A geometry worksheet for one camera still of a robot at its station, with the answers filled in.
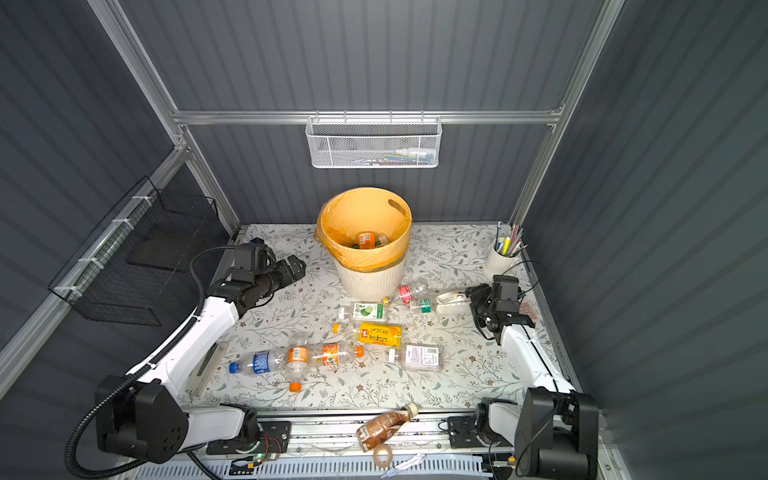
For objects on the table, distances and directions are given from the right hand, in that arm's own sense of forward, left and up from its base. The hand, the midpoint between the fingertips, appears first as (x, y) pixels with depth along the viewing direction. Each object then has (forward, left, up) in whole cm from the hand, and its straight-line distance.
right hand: (473, 295), depth 87 cm
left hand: (+3, +52, +9) cm, 53 cm away
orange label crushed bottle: (-16, +41, -5) cm, 44 cm away
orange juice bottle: (+18, +32, +5) cm, 37 cm away
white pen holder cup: (+18, -13, -3) cm, 23 cm away
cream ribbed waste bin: (+8, +30, -7) cm, 32 cm away
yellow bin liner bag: (+21, +38, +14) cm, 46 cm away
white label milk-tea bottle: (-4, +7, +2) cm, 8 cm away
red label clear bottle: (+4, +20, -5) cm, 21 cm away
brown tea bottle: (-34, +27, -6) cm, 43 cm away
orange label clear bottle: (-18, +50, -6) cm, 54 cm away
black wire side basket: (-3, +87, +20) cm, 90 cm away
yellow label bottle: (-10, +29, -5) cm, 31 cm away
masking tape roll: (-39, +28, -9) cm, 49 cm away
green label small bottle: (-2, +33, -6) cm, 34 cm away
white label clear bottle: (-16, +17, -6) cm, 24 cm away
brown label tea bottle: (+22, +28, +1) cm, 35 cm away
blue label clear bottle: (-18, +60, -4) cm, 62 cm away
